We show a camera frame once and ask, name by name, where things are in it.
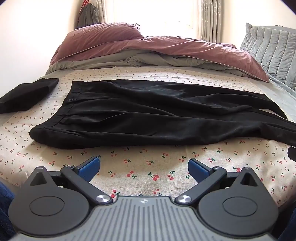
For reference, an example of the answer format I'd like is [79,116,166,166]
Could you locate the hanging dark clothes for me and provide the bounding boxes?
[76,0,100,29]

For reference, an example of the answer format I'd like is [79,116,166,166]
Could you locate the pink pillow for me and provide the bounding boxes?
[54,22,144,64]

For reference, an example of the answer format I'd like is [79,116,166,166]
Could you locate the cherry print bed sheet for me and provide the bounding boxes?
[0,65,296,205]

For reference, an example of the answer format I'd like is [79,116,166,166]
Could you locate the pink and grey duvet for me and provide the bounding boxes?
[45,35,270,83]

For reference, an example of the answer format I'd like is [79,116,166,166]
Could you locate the light grey bed cover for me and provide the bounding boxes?
[266,73,296,114]

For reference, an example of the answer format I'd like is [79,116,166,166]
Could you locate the black pants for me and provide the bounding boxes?
[30,79,296,150]

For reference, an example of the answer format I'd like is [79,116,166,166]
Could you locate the grey patterned curtain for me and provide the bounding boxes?
[89,0,115,25]
[199,0,223,44]

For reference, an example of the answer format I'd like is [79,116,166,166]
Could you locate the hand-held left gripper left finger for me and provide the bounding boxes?
[23,156,114,205]

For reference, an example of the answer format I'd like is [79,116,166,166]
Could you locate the grey quilted cover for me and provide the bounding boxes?
[240,23,296,80]

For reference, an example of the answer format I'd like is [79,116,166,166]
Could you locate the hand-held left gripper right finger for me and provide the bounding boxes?
[174,158,265,206]

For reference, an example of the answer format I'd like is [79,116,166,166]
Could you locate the folded black garment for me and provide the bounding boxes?
[0,78,60,114]

